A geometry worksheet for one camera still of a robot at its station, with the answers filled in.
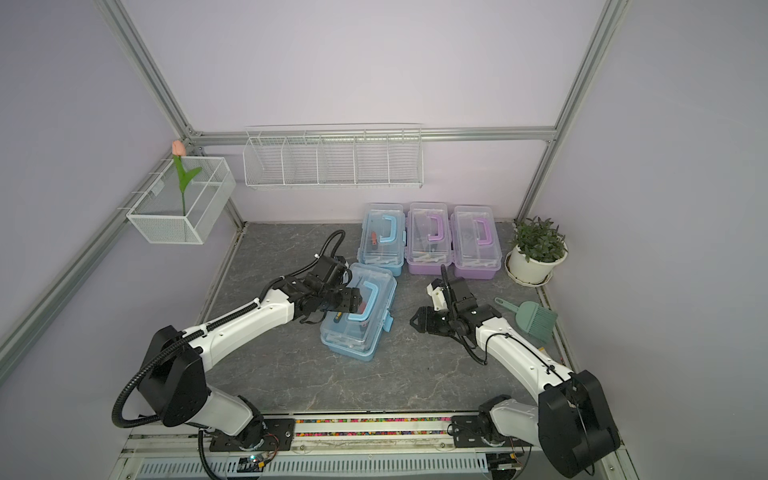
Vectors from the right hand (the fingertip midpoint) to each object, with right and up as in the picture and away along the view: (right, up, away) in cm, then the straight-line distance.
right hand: (417, 320), depth 84 cm
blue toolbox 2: (-17, -3, -3) cm, 17 cm away
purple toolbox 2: (+21, +21, +18) cm, 35 cm away
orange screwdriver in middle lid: (-14, +24, +20) cm, 34 cm away
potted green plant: (+37, +21, +6) cm, 43 cm away
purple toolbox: (+5, +24, +15) cm, 29 cm away
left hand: (-20, +5, +1) cm, 20 cm away
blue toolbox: (-11, +25, +18) cm, 32 cm away
